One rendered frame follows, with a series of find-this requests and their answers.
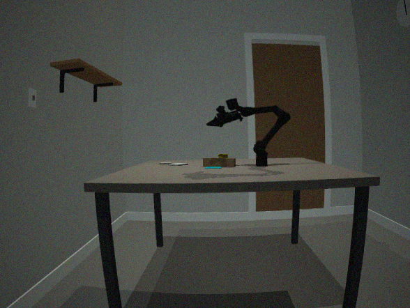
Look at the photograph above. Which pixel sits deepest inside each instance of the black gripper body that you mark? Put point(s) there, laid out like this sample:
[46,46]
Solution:
[224,119]

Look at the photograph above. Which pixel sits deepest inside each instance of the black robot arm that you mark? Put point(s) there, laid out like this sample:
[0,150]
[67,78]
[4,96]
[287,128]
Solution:
[259,147]

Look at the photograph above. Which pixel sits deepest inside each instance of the tan flat bar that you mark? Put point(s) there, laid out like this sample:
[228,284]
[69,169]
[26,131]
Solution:
[219,162]

